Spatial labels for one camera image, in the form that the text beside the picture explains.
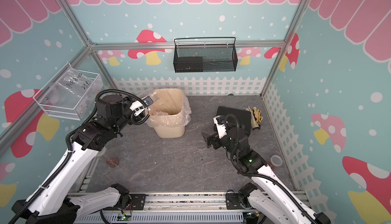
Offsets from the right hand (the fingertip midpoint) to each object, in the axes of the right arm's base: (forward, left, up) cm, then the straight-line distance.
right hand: (210, 128), depth 73 cm
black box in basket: (+40, +12, +9) cm, 43 cm away
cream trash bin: (+10, +25, -19) cm, 33 cm away
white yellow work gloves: (+23, -33, -22) cm, 46 cm away
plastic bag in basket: (+13, +64, +12) cm, 67 cm away
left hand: (+6, +33, +13) cm, 36 cm away
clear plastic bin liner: (+25, +24, -15) cm, 38 cm away
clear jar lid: (-10, -34, -15) cm, 38 cm away
